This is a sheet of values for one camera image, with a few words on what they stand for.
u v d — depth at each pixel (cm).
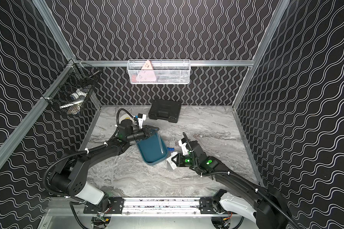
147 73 90
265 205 40
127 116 77
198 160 60
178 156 69
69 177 45
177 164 68
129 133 70
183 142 73
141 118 80
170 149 94
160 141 104
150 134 77
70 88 93
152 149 90
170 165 82
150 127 80
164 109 110
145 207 76
